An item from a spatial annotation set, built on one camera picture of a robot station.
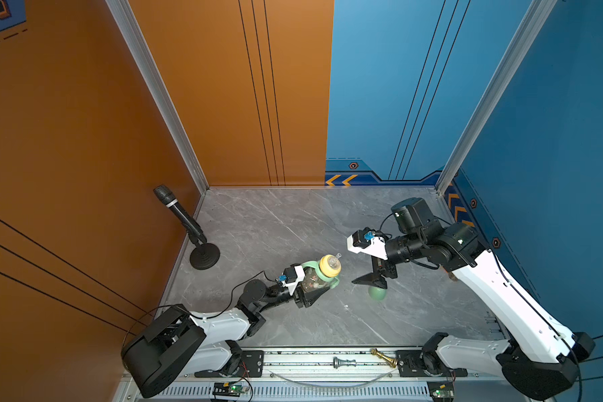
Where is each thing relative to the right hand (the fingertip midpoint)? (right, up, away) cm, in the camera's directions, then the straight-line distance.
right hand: (356, 256), depth 63 cm
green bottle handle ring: (-10, -3, +1) cm, 11 cm away
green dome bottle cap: (+11, -17, +21) cm, 29 cm away
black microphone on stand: (-52, -6, +31) cm, 61 cm away
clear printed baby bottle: (-12, -8, +6) cm, 15 cm away
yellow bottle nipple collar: (-7, -2, 0) cm, 7 cm away
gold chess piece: (+12, -33, +9) cm, 36 cm away
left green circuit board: (-35, -39, +7) cm, 53 cm away
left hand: (-8, -7, +7) cm, 13 cm away
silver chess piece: (-4, -33, +9) cm, 34 cm away
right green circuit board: (+26, -40, +8) cm, 48 cm away
